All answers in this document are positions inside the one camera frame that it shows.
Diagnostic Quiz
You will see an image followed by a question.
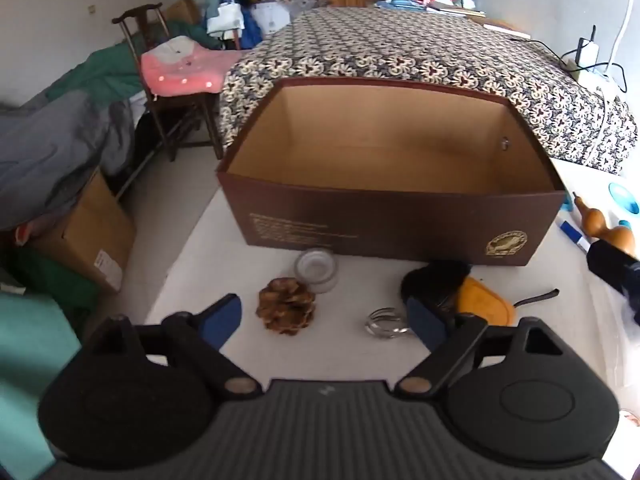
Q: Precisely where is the blue white round dish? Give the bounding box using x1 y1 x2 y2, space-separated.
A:
607 181 640 216

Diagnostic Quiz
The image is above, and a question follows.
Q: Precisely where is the small plain cardboard box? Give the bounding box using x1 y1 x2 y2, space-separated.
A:
165 0 201 26

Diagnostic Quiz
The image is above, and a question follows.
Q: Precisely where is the wooden gourd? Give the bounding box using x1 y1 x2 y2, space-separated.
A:
572 192 637 256

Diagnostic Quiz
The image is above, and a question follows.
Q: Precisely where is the silver metal key ring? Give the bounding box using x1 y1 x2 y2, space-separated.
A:
365 307 416 339

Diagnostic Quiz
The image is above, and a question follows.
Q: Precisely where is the blue white marker pen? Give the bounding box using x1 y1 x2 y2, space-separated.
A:
559 220 593 256

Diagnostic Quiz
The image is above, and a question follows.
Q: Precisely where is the grey clothing pile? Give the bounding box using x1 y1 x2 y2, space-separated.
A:
0 87 136 231

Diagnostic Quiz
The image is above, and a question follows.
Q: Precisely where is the teal cloth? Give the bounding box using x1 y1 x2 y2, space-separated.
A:
0 290 83 466

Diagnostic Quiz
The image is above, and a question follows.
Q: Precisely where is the white router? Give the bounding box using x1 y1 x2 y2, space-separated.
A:
575 25 601 68

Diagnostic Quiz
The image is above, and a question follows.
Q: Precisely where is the green bag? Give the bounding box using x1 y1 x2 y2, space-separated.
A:
15 247 98 311

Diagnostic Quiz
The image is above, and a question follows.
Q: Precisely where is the brown cardboard box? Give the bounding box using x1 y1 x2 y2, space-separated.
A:
216 77 567 267

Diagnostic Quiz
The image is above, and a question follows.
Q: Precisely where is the white bag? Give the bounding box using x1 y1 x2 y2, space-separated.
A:
207 2 246 38

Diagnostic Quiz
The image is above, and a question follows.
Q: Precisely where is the black plastic spoon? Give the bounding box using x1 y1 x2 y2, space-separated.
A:
400 260 472 313

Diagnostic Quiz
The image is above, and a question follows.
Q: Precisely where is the pine cone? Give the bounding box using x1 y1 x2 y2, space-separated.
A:
256 277 317 332

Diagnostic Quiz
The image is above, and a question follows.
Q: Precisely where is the white cable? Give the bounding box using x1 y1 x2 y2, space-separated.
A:
595 0 640 161

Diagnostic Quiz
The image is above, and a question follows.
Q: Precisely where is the green clothing pile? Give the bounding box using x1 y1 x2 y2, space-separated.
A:
47 22 221 106

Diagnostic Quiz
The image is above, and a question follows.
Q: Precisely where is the patterned bedspread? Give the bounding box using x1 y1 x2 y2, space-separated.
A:
216 6 638 176

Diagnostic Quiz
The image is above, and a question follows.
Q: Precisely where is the small clear glass jar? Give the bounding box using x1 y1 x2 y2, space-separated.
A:
294 248 338 294

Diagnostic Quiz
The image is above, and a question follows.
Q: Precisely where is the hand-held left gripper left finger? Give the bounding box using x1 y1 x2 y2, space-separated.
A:
92 294 263 401

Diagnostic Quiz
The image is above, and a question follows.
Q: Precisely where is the dark wooden chair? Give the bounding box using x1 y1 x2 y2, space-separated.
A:
111 2 226 162

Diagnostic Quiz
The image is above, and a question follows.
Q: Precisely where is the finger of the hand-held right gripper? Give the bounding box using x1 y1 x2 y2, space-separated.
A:
587 241 640 326

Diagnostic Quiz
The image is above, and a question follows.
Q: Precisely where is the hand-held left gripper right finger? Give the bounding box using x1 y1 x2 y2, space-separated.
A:
394 296 571 401

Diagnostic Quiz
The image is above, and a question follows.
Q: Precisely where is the pink cushion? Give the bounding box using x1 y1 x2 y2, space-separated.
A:
140 37 241 101

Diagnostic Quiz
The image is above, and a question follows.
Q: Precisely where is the large cardboard box with label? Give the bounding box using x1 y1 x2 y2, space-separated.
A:
30 167 137 293

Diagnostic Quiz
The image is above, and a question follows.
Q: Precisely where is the white power strip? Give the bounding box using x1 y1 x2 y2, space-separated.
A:
567 57 621 92

